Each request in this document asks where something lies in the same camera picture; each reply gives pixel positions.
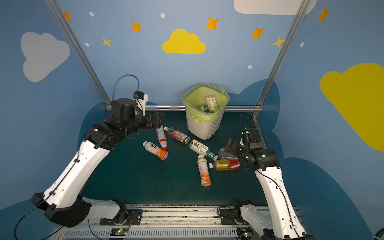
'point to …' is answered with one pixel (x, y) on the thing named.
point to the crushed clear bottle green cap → (204, 107)
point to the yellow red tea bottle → (225, 164)
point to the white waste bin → (203, 130)
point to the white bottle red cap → (162, 137)
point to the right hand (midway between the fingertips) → (234, 145)
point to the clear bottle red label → (177, 135)
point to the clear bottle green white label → (212, 104)
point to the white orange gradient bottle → (205, 175)
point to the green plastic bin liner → (194, 95)
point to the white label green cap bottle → (202, 149)
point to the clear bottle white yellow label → (223, 153)
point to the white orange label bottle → (156, 150)
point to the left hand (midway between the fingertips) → (156, 113)
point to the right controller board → (244, 232)
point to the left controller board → (119, 232)
